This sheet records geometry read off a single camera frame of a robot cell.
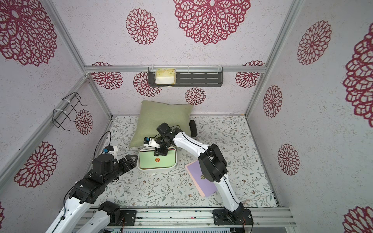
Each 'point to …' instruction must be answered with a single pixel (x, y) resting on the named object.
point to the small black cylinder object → (193, 129)
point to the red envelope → (154, 151)
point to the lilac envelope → (208, 188)
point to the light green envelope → (147, 159)
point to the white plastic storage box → (152, 148)
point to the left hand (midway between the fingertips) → (133, 160)
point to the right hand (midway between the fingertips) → (155, 149)
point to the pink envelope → (193, 179)
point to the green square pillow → (152, 114)
